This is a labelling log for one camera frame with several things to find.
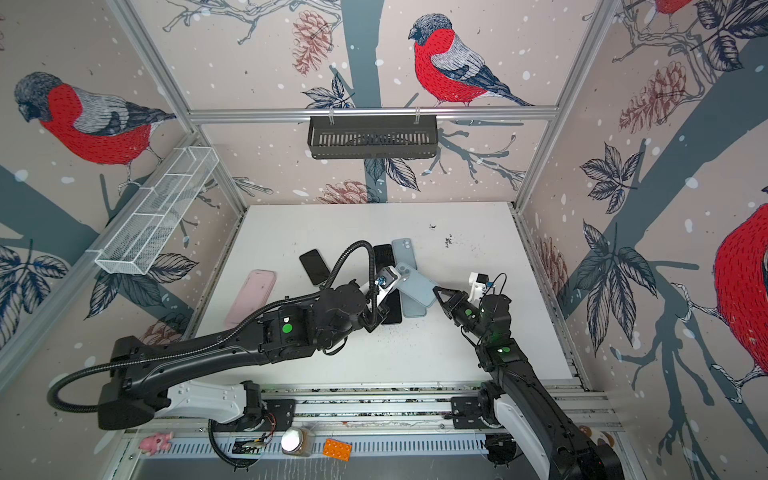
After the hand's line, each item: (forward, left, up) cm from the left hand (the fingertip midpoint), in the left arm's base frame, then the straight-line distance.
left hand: (393, 284), depth 65 cm
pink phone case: (+13, +47, -31) cm, 57 cm away
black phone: (+24, +28, -31) cm, 48 cm away
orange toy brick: (-28, +13, -28) cm, 42 cm away
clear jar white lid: (-27, +20, -18) cm, 38 cm away
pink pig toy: (-27, +55, -27) cm, 67 cm away
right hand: (+7, -11, -13) cm, 19 cm away
